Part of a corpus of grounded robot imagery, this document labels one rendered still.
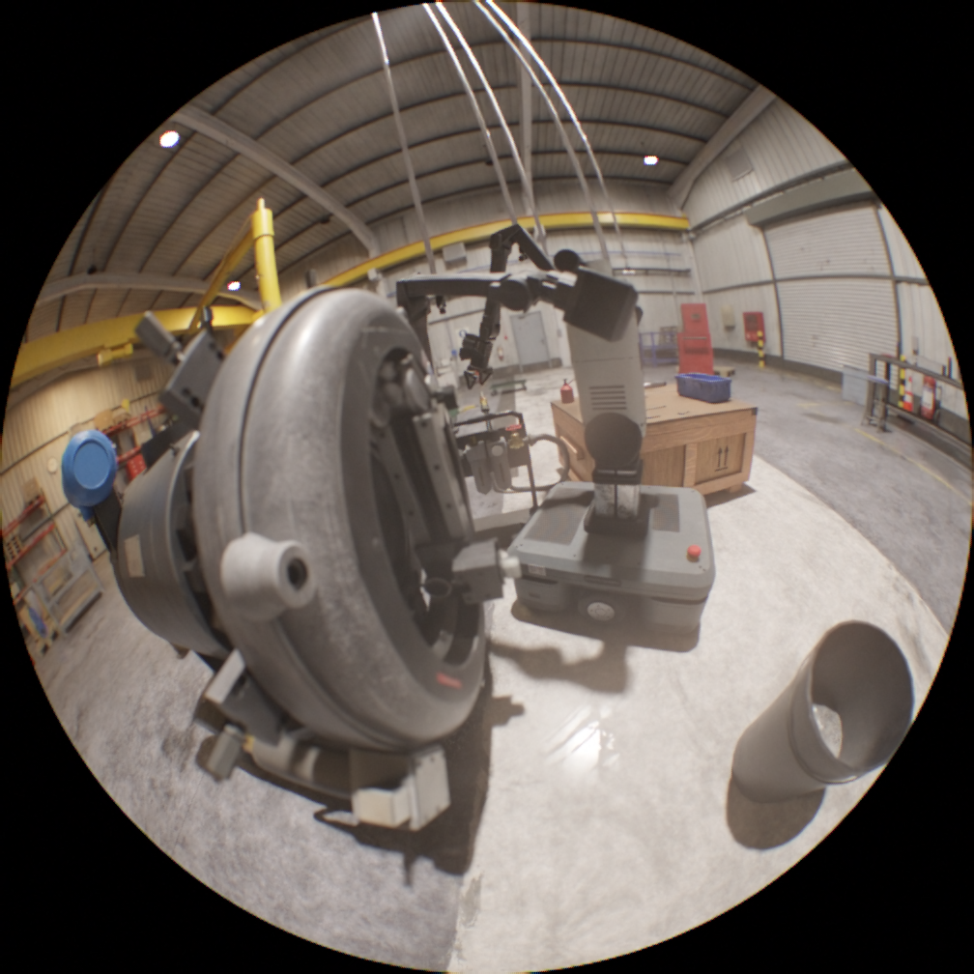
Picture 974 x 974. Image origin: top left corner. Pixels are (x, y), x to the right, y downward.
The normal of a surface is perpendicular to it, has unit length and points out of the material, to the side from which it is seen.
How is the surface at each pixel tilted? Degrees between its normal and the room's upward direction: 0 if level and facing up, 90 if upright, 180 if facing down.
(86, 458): 90
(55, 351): 90
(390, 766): 23
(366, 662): 85
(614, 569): 45
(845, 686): 87
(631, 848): 0
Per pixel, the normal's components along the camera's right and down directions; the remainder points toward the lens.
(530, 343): -0.08, 0.43
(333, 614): 0.76, -0.07
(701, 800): -0.21, -0.89
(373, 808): -0.18, -0.65
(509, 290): -0.55, 0.72
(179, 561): 0.98, -0.20
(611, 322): -0.50, 0.46
